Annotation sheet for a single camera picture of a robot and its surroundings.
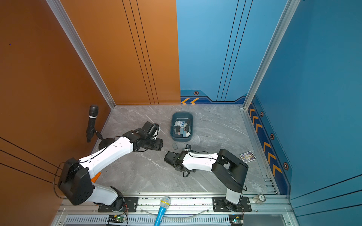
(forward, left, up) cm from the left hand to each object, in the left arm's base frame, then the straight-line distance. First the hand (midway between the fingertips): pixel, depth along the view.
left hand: (160, 142), depth 85 cm
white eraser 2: (+12, -17, -9) cm, 23 cm away
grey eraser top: (+3, -8, -10) cm, 14 cm away
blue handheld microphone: (-31, -5, -7) cm, 32 cm away
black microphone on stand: (+7, +35, +19) cm, 40 cm away
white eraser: (+22, -9, -9) cm, 25 cm away
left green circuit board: (-37, +19, -12) cm, 44 cm away
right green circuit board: (-37, -42, -13) cm, 57 cm away
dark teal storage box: (+18, -12, -8) cm, 23 cm away
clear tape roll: (-29, -53, -4) cm, 60 cm away
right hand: (-10, -15, -12) cm, 22 cm away
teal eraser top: (+12, -14, -8) cm, 21 cm away
